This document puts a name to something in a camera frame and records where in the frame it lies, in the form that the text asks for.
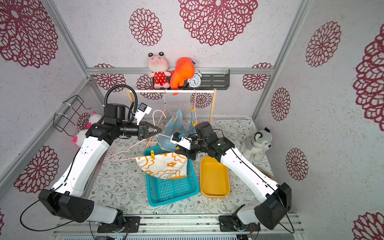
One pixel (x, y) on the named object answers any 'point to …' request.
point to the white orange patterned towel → (164, 166)
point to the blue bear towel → (192, 129)
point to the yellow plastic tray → (214, 178)
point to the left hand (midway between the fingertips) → (159, 132)
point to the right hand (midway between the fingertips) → (177, 146)
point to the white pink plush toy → (94, 118)
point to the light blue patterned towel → (174, 124)
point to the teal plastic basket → (165, 191)
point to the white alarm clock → (195, 81)
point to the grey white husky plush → (255, 149)
